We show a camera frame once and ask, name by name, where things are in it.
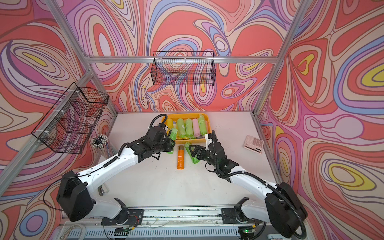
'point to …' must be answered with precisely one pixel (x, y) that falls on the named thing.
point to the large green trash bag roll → (202, 121)
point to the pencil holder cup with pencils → (100, 142)
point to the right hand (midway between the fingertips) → (194, 152)
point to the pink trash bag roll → (196, 128)
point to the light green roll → (189, 129)
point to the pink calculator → (254, 144)
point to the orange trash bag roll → (180, 157)
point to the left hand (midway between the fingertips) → (176, 144)
